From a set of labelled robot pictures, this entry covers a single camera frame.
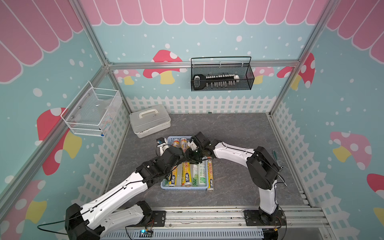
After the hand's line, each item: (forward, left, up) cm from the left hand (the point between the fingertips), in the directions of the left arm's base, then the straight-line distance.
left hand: (176, 155), depth 77 cm
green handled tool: (+11, -62, -18) cm, 65 cm away
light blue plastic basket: (-11, +3, -11) cm, 16 cm away
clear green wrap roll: (-5, -1, -15) cm, 15 cm away
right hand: (+1, -3, -10) cm, 10 cm away
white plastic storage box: (+28, +21, -6) cm, 36 cm away
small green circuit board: (-32, +14, -21) cm, 41 cm away
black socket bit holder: (+41, -12, +17) cm, 46 cm away
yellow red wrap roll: (-8, -18, -15) cm, 25 cm away
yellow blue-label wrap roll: (-7, -6, -7) cm, 12 cm away
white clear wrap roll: (-4, -14, -14) cm, 20 cm away
